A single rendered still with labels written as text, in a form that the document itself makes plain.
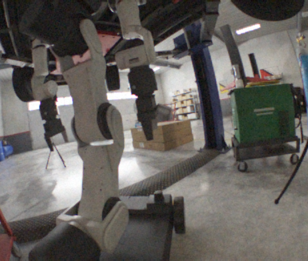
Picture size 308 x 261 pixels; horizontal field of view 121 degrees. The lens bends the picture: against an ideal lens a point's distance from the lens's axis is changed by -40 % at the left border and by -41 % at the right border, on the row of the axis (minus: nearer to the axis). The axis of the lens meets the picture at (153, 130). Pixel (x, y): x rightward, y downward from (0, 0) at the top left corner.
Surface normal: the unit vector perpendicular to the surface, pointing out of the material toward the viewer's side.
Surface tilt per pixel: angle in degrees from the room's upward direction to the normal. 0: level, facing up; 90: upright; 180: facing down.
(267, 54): 90
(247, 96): 86
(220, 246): 0
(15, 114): 90
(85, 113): 86
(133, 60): 101
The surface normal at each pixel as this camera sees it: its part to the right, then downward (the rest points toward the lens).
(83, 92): -0.15, 0.28
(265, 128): -0.42, 0.07
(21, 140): 0.62, -0.03
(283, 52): -0.77, 0.18
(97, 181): -0.23, -0.40
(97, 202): -0.24, -0.60
